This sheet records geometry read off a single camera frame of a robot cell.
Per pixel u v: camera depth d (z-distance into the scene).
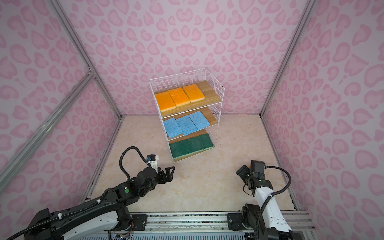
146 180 0.58
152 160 0.69
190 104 0.69
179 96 0.70
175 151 0.95
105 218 0.58
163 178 0.69
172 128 0.80
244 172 0.78
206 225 0.73
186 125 0.80
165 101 0.68
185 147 0.98
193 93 0.72
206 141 1.01
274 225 0.43
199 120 0.82
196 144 1.00
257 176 0.65
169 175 0.71
